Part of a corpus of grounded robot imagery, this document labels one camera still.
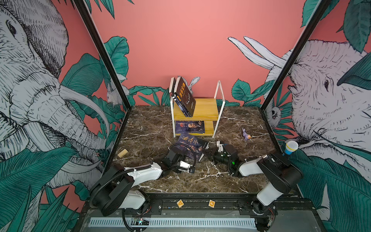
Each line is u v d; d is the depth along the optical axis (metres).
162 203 0.75
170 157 0.69
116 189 0.43
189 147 0.69
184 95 0.83
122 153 0.93
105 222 0.70
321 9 0.69
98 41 0.81
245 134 1.01
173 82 0.78
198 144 0.92
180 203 0.75
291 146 0.70
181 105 0.80
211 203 0.75
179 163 0.78
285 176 0.47
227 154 0.70
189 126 0.99
